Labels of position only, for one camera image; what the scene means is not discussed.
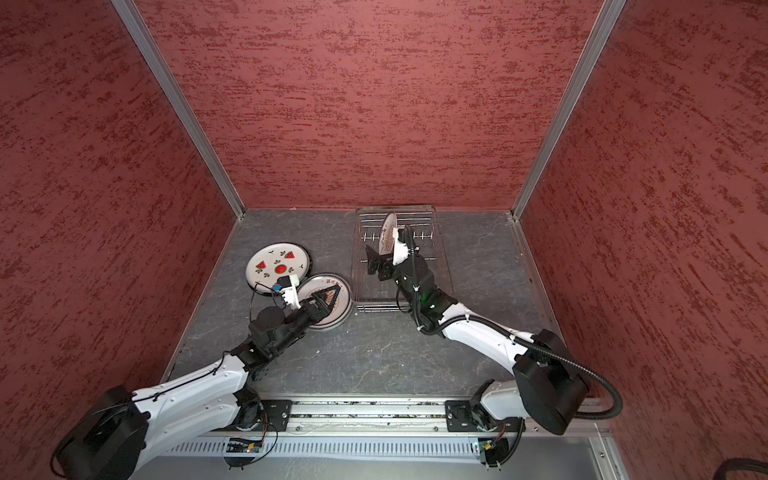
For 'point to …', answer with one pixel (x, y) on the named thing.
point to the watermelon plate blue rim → (274, 260)
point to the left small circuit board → (243, 447)
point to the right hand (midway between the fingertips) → (379, 250)
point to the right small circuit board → (495, 450)
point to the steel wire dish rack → (374, 295)
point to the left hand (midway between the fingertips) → (335, 296)
